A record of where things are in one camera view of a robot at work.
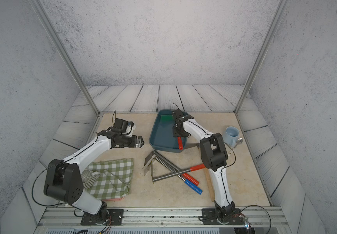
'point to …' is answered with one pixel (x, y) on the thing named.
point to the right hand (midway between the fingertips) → (178, 133)
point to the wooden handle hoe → (209, 180)
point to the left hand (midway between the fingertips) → (140, 142)
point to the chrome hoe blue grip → (197, 189)
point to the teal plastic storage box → (161, 138)
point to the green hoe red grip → (170, 118)
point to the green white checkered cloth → (114, 180)
